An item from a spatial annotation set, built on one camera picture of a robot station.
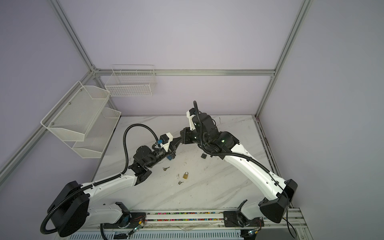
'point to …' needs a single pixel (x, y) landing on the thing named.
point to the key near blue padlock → (165, 169)
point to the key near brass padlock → (180, 182)
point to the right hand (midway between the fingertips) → (178, 131)
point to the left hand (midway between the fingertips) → (182, 137)
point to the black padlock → (203, 156)
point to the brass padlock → (185, 175)
